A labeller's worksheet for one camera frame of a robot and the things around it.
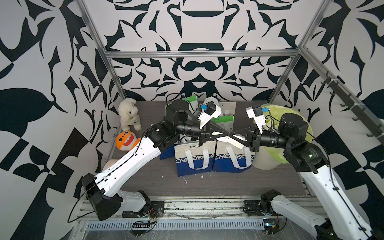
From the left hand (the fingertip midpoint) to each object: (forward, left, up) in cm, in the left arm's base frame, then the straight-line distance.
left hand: (226, 130), depth 54 cm
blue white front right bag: (0, -6, -24) cm, 25 cm away
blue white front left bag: (+1, +12, -25) cm, 28 cm away
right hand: (-1, -2, -1) cm, 2 cm away
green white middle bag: (+17, -6, -17) cm, 25 cm away
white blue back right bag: (+27, -9, -19) cm, 34 cm away
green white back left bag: (+34, +11, -19) cm, 40 cm away
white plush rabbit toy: (+30, +49, -24) cm, 63 cm away
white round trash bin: (+1, -26, -30) cm, 40 cm away
